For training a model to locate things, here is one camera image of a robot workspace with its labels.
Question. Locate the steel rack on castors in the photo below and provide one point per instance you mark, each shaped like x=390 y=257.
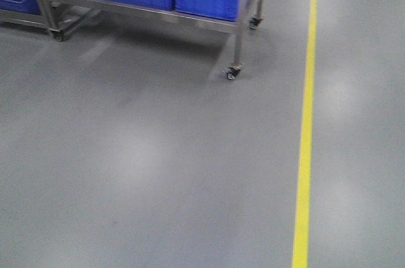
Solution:
x=142 y=11

